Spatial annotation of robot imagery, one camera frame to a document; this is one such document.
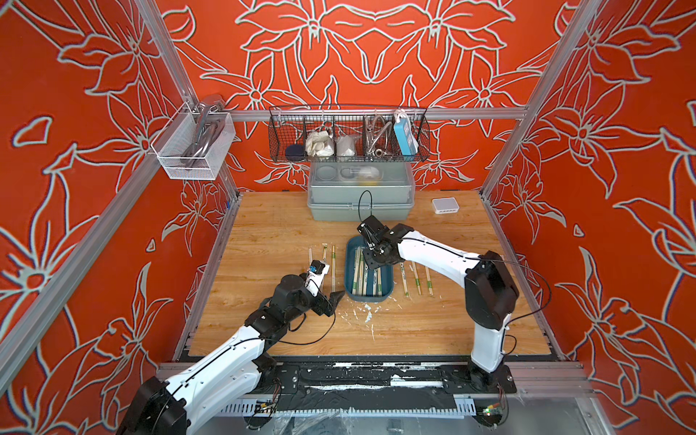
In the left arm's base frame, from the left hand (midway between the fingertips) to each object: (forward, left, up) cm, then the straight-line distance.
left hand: (332, 282), depth 80 cm
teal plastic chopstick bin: (+9, -18, -9) cm, 22 cm away
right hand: (+11, -11, -3) cm, 16 cm away
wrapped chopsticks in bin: (+8, -9, -10) cm, 16 cm away
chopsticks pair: (+9, -24, -10) cm, 27 cm away
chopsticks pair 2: (+10, +1, -10) cm, 15 cm away
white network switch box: (+44, -44, -9) cm, 63 cm away
